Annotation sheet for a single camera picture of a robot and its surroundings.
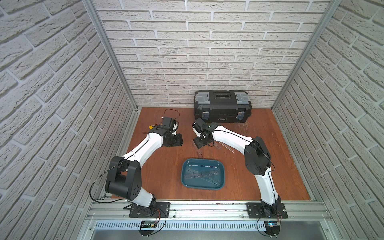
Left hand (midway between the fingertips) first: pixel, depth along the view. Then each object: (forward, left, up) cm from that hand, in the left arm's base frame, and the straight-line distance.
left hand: (181, 139), depth 88 cm
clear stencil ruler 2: (-20, -20, -11) cm, 30 cm away
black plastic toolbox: (+22, -27, +7) cm, 36 cm away
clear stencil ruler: (-18, -14, -11) cm, 26 cm away
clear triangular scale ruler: (-17, -22, +20) cm, 34 cm away
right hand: (+2, -13, -5) cm, 14 cm away
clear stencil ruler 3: (-2, -11, -10) cm, 15 cm away
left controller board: (-41, +15, -14) cm, 46 cm away
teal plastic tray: (-12, -13, -11) cm, 21 cm away
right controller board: (-44, -46, -10) cm, 64 cm away
